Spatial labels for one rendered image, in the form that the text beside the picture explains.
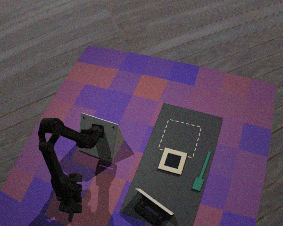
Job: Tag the beige square tile with dark square centre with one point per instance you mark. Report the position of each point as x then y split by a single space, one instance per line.
172 161

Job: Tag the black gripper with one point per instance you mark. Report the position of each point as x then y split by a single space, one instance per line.
77 207

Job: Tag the black rectangular mat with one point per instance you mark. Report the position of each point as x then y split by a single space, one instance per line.
172 190

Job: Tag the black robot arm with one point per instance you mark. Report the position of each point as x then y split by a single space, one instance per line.
65 187

